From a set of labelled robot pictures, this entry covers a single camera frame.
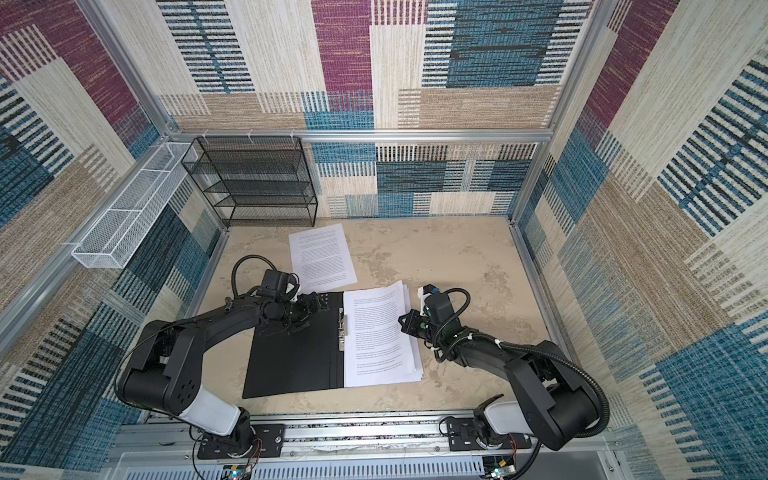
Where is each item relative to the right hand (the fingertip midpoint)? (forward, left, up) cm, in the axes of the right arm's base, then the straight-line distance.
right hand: (398, 323), depth 88 cm
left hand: (+5, +23, -1) cm, 24 cm away
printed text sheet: (-6, +6, -4) cm, 10 cm away
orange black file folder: (-8, +28, -6) cm, 29 cm away
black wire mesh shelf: (+51, +50, +13) cm, 73 cm away
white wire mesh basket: (+10, +67, +30) cm, 74 cm away
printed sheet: (-9, -5, -3) cm, 11 cm away
